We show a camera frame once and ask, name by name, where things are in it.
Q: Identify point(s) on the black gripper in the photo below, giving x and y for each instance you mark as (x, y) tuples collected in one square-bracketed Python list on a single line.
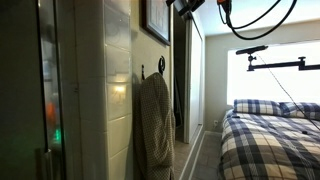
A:
[(186, 6)]

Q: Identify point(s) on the dark wood picture frame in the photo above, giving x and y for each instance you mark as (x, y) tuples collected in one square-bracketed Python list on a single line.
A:
[(156, 16)]

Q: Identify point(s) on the white sliding closet door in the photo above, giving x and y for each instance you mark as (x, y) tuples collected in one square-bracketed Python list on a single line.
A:
[(195, 83)]

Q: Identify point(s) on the small black item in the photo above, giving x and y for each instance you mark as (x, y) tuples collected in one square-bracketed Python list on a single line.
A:
[(304, 132), (236, 116)]

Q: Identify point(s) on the grey checkered hanging towel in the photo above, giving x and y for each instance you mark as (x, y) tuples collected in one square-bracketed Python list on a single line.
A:
[(155, 133)]

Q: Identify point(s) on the blue plaid pillow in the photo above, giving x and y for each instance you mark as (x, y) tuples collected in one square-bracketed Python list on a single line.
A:
[(255, 106), (300, 110)]

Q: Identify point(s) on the dark glass door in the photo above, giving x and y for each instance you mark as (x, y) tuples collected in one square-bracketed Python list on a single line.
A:
[(20, 93)]

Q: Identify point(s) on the blue plaid duvet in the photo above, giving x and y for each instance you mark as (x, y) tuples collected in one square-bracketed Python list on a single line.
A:
[(266, 153)]

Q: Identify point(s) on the round black wall hook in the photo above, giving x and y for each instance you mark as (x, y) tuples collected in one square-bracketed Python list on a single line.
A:
[(161, 65)]

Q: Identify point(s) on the slim black wall hook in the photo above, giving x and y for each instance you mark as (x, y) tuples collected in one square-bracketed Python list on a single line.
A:
[(143, 73)]

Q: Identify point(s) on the black stereo camera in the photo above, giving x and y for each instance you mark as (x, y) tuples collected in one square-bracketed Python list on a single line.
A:
[(251, 50)]

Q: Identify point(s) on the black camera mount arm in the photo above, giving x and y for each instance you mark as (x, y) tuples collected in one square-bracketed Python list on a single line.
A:
[(276, 65)]

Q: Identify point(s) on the white wall outlet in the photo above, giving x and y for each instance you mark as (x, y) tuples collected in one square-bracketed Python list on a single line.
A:
[(216, 123)]

